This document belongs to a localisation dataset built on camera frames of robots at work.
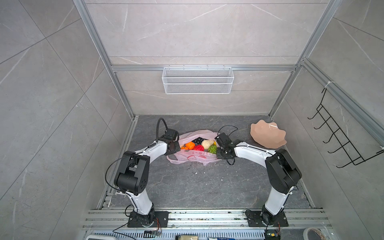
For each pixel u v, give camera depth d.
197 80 1.01
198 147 0.95
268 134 1.06
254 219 0.73
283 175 0.48
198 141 1.00
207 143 0.96
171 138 0.76
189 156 0.91
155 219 0.73
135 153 0.51
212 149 0.93
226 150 0.69
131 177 0.48
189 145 0.95
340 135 0.68
